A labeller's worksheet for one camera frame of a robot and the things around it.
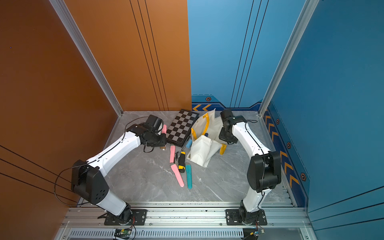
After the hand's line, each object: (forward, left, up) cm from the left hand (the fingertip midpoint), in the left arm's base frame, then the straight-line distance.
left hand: (165, 140), depth 86 cm
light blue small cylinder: (+5, -12, -13) cm, 19 cm away
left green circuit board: (-43, +17, -17) cm, 49 cm away
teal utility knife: (-11, -13, -14) cm, 22 cm away
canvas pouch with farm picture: (-3, -23, +5) cm, 24 cm away
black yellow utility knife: (-10, -9, -12) cm, 18 cm away
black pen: (+7, -10, -13) cm, 18 cm away
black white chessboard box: (+15, -5, -12) cm, 20 cm away
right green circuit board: (-42, -46, -14) cm, 64 cm away
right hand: (+3, -36, -2) cm, 36 cm away
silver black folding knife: (-3, -6, -13) cm, 15 cm away
